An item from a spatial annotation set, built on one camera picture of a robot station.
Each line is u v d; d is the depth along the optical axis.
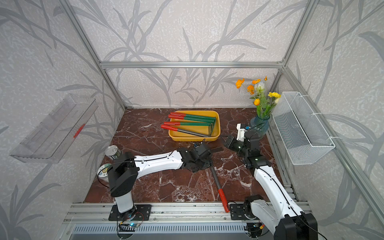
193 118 1.07
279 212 0.41
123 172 0.49
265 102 0.87
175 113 1.06
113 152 0.91
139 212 0.72
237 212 0.73
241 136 0.71
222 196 0.77
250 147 0.59
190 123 1.05
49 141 0.65
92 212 0.75
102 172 0.79
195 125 1.08
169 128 0.97
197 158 0.65
